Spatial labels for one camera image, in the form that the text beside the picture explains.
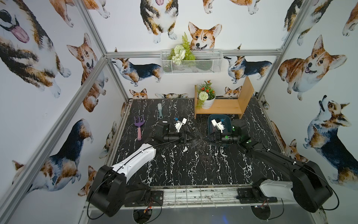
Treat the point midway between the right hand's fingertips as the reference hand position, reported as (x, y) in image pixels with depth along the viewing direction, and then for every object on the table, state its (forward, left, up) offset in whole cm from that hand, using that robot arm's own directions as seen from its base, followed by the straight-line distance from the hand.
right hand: (206, 135), depth 73 cm
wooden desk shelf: (+34, -27, -17) cm, 47 cm away
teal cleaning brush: (+39, +34, -23) cm, 57 cm away
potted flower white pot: (+30, -3, -1) cm, 30 cm away
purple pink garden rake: (+23, +47, -22) cm, 57 cm away
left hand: (+1, +6, 0) cm, 6 cm away
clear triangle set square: (-1, +2, -3) cm, 4 cm away
